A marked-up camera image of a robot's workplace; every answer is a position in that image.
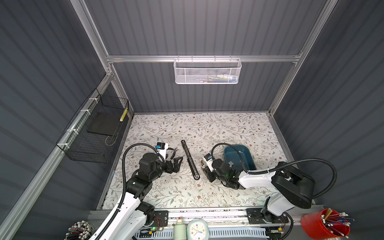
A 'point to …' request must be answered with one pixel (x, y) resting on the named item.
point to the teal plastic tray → (232, 156)
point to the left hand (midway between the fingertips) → (175, 156)
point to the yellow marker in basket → (123, 115)
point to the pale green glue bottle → (179, 230)
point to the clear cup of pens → (81, 230)
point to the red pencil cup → (326, 224)
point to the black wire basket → (91, 133)
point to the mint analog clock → (198, 229)
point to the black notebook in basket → (105, 123)
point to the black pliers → (174, 153)
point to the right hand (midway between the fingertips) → (206, 169)
